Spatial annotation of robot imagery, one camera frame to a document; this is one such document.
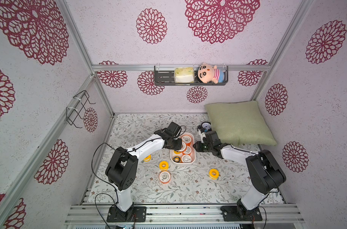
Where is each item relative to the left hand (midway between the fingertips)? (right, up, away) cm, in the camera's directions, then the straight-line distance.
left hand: (179, 146), depth 90 cm
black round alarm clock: (+22, +14, +20) cm, 33 cm away
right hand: (+10, +1, +4) cm, 11 cm away
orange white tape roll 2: (+6, +4, +10) cm, 12 cm away
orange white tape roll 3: (+6, -3, +7) cm, 10 cm away
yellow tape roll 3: (+21, -17, -2) cm, 27 cm away
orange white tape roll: (-9, -18, -3) cm, 21 cm away
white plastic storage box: (+9, -6, +4) cm, 12 cm away
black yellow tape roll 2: (-2, -5, +6) cm, 8 cm away
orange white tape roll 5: (+3, 0, -2) cm, 4 cm away
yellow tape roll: (-20, -8, +3) cm, 22 cm away
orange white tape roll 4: (+5, -8, +3) cm, 10 cm away
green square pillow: (+42, +14, +7) cm, 45 cm away
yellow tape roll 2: (-9, -14, 0) cm, 17 cm away
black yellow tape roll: (-1, -9, +3) cm, 9 cm away
